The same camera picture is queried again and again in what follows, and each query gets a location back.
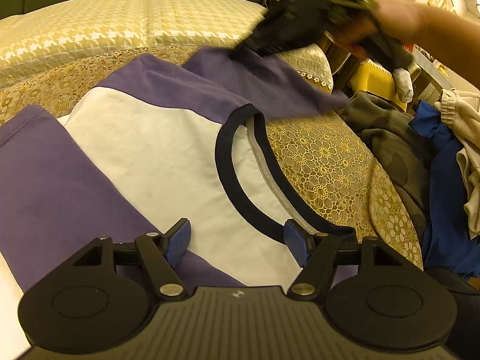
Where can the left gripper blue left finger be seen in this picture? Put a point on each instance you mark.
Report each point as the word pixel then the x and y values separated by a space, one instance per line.
pixel 175 241

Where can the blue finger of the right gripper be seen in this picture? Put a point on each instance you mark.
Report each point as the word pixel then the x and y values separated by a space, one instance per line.
pixel 239 51

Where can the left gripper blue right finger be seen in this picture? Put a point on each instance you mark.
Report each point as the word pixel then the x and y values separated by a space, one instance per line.
pixel 298 241

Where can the white purple raglan t-shirt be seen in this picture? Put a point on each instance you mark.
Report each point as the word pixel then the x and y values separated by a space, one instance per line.
pixel 135 155

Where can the person right forearm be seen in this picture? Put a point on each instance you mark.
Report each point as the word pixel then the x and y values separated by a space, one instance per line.
pixel 451 39

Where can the person right hand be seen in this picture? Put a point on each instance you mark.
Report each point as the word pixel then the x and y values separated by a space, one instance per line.
pixel 398 19

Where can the gold lace tablecloth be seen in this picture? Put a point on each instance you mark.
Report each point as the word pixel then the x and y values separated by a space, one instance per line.
pixel 327 164

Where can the grey hoodie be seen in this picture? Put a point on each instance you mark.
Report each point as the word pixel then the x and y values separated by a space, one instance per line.
pixel 404 155

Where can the blue garment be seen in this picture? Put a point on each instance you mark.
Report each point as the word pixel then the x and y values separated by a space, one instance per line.
pixel 446 241

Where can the white garment in pile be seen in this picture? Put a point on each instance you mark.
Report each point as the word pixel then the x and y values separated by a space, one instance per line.
pixel 460 112

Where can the green sofa with cream cover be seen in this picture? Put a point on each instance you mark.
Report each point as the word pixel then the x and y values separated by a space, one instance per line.
pixel 41 35

